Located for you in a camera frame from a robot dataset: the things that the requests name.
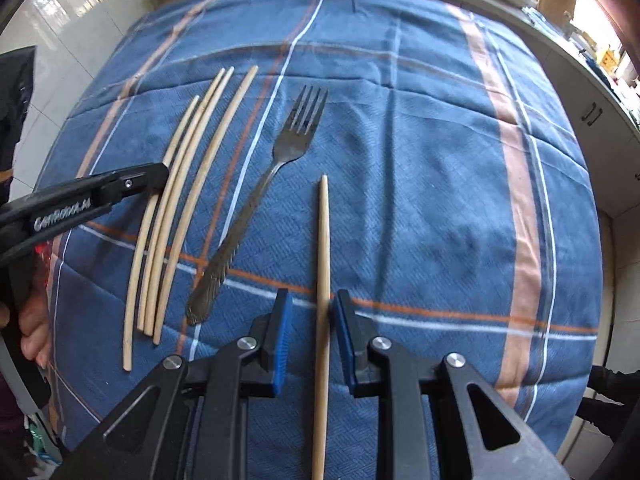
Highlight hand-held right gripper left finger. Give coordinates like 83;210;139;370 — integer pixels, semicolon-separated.
50;288;293;480

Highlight person's left hand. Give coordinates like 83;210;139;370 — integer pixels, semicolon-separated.
17;287;53;368

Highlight blue plaid tablecloth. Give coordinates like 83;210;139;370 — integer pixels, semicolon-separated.
30;0;601;480

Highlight dark cloth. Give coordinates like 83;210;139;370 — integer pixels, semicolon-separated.
0;45;38;201

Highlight metal fork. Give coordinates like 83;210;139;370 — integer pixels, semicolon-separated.
186;85;328;326

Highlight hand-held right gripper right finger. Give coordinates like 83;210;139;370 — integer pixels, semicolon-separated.
330;289;571;480

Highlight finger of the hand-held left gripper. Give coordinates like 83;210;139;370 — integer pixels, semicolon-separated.
95;162;170;213

